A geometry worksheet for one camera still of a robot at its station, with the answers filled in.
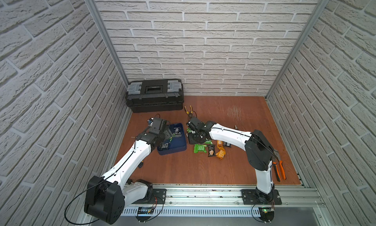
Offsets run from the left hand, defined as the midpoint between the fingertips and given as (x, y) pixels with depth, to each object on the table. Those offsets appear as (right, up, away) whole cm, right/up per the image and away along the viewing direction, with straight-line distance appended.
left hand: (168, 131), depth 84 cm
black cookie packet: (+26, -13, +6) cm, 30 cm away
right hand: (+14, -6, +5) cm, 17 cm away
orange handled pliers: (+65, -21, 0) cm, 69 cm away
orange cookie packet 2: (+32, -14, +4) cm, 35 cm away
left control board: (-10, -39, -11) cm, 42 cm away
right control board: (+53, -41, -11) cm, 68 cm away
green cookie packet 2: (+18, -11, +6) cm, 22 cm away
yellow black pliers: (+11, +11, +24) cm, 28 cm away
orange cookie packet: (+32, -10, +8) cm, 34 cm away
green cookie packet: (+25, -8, +8) cm, 28 cm away
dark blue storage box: (+5, -9, +8) cm, 13 cm away
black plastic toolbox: (-12, +23, +16) cm, 30 cm away
